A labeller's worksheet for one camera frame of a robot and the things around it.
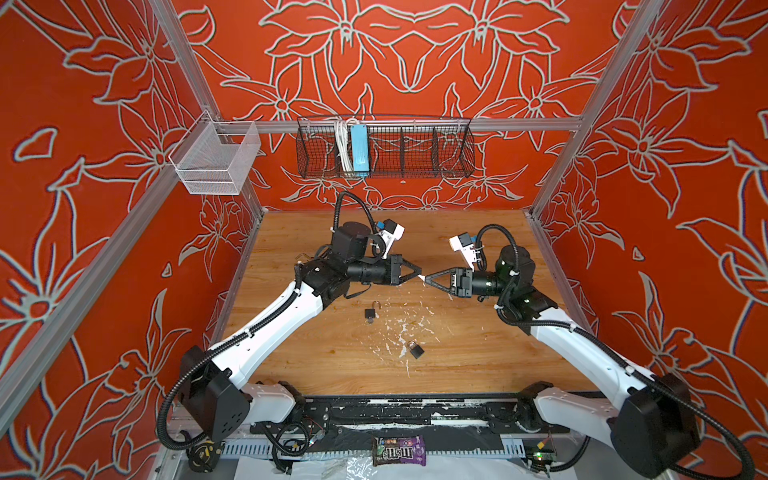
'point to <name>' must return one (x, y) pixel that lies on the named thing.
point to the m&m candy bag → (399, 450)
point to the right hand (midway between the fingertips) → (425, 286)
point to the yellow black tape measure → (203, 456)
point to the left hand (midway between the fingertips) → (421, 271)
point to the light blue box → (360, 150)
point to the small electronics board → (542, 459)
